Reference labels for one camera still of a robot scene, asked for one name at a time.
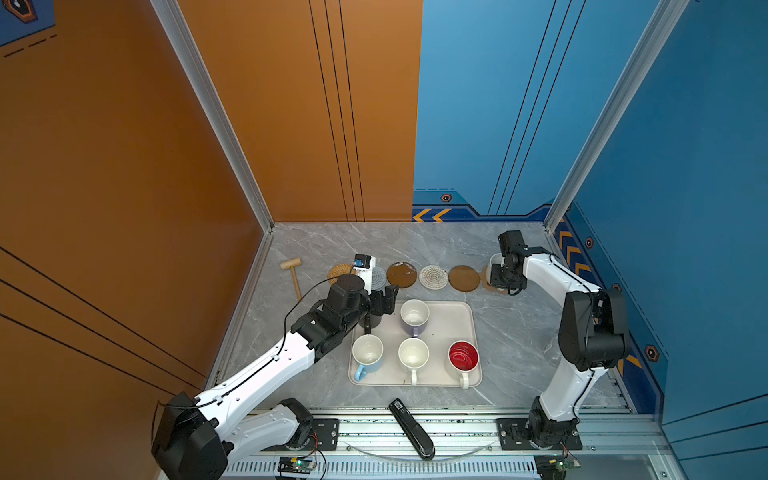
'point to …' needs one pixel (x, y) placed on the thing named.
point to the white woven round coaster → (433, 277)
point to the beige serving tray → (450, 321)
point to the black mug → (369, 321)
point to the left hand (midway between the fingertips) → (385, 282)
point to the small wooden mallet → (291, 265)
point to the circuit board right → (554, 466)
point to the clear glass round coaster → (378, 278)
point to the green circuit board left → (294, 465)
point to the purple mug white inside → (414, 315)
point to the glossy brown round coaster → (401, 274)
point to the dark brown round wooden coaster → (464, 278)
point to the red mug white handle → (463, 356)
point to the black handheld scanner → (418, 437)
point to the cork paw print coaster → (489, 287)
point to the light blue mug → (367, 350)
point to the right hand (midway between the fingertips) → (498, 281)
